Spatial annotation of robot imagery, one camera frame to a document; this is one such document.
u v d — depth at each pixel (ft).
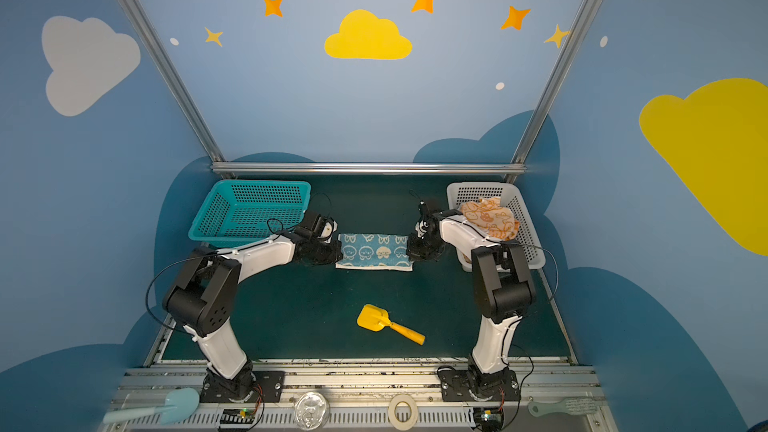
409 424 2.27
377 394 2.42
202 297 1.58
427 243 2.69
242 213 3.64
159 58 2.76
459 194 3.57
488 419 2.40
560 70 2.90
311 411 2.18
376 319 2.76
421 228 3.14
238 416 2.40
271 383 2.46
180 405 2.35
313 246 2.56
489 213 3.44
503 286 1.64
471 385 2.17
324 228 2.64
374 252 3.23
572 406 2.35
